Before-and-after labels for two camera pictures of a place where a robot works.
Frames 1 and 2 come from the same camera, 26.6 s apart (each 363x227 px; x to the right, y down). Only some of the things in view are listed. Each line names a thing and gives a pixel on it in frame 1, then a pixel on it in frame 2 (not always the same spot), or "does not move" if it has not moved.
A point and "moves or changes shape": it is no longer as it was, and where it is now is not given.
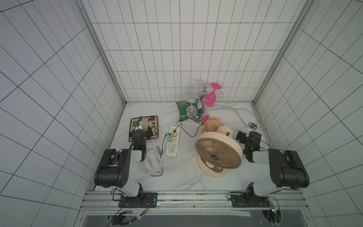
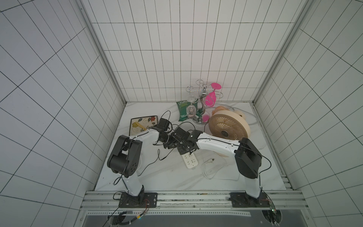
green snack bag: [183, 106] does not move
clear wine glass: [191, 110] does not move
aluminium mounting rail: [106, 203] does not move
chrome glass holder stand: [200, 117] does not move
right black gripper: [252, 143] to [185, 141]
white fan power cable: [195, 173] to [214, 178]
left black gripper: [148, 133] to [164, 145]
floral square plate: [142, 123] does not move
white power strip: [172, 147] moves or changes shape
